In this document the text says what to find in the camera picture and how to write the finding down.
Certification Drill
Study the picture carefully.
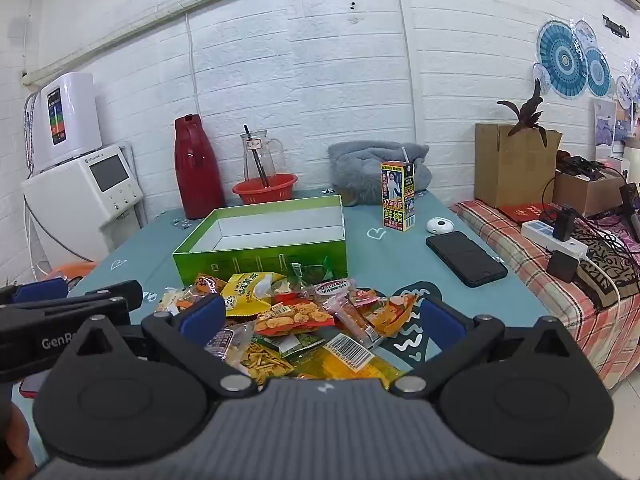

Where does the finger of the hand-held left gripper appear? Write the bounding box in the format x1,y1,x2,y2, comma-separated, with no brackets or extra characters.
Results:
0,278,69,306
0,280,145,333

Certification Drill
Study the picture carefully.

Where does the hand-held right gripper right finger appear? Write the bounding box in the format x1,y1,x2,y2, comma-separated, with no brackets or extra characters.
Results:
390,297,586,397

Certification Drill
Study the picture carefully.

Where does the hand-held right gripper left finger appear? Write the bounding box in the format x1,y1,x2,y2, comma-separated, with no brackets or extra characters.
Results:
65,294,258,397

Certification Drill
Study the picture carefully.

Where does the large yellow snack packet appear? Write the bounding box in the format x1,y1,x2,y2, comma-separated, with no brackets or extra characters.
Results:
220,271,288,318

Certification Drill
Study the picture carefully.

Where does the green cardboard box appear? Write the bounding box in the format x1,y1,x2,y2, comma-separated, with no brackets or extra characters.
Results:
172,194,347,288

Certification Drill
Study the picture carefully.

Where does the orange cracker snack packet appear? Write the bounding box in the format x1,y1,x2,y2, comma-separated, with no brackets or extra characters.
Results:
254,299,336,338

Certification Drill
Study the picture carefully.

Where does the pile of snack packets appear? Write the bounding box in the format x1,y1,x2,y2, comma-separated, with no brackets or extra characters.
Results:
155,270,418,381

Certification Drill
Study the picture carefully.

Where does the pink label clear snack packet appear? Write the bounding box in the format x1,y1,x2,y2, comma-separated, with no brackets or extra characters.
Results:
312,280,353,301

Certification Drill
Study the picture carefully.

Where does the red cased phone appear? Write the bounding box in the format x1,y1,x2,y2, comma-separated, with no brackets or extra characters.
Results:
19,374,48,400

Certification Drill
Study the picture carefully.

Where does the orange plastic stool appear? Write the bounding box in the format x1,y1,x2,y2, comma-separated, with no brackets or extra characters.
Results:
39,261,98,283

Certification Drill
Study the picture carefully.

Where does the black smartphone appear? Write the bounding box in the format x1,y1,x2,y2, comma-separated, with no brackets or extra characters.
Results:
426,231,509,288

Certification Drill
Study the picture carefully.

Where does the teal printed tablecloth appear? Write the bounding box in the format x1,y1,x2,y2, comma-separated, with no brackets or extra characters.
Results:
12,187,568,401

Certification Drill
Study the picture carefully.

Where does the white machine with screen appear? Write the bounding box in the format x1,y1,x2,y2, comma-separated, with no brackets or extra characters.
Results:
21,144,146,273

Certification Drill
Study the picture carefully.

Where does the plaid blanket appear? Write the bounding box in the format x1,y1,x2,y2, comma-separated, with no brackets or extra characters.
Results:
449,199,640,391

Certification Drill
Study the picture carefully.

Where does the white power strip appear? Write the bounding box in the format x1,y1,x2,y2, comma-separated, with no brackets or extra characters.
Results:
521,219,590,263

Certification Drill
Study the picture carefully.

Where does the yellow juice carton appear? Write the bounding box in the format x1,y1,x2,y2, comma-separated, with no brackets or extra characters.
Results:
380,146,417,233

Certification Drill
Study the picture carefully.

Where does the black charger adapter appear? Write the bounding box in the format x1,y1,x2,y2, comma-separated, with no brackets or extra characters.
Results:
546,251,581,283
552,206,577,243

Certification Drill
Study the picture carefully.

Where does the red booklet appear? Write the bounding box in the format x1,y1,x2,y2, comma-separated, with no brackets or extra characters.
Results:
500,202,558,225

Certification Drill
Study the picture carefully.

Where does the red plastic basin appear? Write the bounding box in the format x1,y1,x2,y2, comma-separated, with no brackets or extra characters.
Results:
232,173,299,206

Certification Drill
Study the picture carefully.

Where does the red thermos jug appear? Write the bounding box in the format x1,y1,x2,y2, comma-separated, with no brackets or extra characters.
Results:
174,115,227,220

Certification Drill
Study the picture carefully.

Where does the brown cardboard box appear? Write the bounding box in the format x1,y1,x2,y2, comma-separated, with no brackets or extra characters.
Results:
474,123,563,209

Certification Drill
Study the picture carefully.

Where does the patterned brown cushion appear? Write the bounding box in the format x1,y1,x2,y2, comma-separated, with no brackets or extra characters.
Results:
570,222,640,311

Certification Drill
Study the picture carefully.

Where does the black straw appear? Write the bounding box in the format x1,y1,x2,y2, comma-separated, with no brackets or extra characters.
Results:
243,125,271,188

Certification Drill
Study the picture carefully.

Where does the grey fluffy cloth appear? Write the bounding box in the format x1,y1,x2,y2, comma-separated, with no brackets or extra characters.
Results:
327,141,433,206

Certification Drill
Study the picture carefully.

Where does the glass pitcher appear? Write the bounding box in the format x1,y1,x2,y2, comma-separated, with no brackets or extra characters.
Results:
240,129,287,188

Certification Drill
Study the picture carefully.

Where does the white water purifier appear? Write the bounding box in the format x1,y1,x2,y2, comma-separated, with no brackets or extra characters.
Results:
31,72,103,173

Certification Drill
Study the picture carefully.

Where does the small open cardboard box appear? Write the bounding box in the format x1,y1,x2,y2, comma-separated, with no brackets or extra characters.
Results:
552,165,626,218

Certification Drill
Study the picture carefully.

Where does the dark red plant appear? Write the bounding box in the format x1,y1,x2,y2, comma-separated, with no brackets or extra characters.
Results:
496,78,548,148

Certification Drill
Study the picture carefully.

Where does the large blue paper fan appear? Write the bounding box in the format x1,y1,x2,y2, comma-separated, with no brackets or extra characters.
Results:
536,19,588,98

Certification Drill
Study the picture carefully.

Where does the small blue paper fan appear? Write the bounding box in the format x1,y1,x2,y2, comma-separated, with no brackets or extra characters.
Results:
582,47,613,98

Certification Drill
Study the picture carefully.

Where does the pale blue paper fan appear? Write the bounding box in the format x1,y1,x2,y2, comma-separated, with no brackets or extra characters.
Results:
574,20,597,53

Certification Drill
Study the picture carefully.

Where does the wall poster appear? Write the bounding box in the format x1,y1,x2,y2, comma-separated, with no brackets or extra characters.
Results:
594,99,618,148

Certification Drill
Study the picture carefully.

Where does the white wall pipe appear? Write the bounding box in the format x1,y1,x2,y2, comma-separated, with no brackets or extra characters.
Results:
22,0,401,85

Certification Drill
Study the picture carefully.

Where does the black wall lettering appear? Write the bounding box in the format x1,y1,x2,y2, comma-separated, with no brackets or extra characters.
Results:
602,15,630,38

